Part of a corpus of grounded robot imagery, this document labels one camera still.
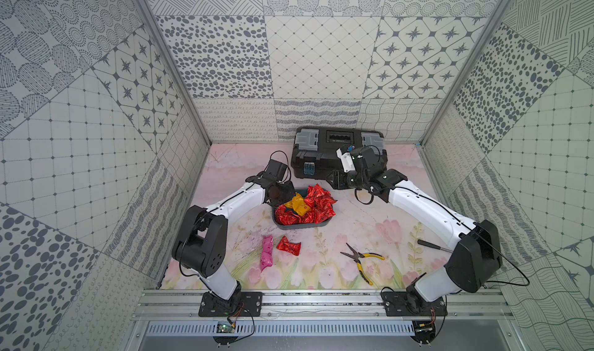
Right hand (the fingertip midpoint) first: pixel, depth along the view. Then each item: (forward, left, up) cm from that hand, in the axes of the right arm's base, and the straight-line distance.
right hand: (333, 180), depth 83 cm
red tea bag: (-18, +18, -16) cm, 30 cm away
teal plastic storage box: (+3, +11, -14) cm, 18 cm away
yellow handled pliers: (-20, -9, -19) cm, 30 cm away
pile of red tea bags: (-4, +4, -10) cm, 12 cm away
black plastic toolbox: (+15, +7, -2) cm, 17 cm away
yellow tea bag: (-3, +13, -12) cm, 18 cm away
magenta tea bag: (-21, +24, -16) cm, 35 cm away
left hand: (+1, +15, -9) cm, 17 cm away
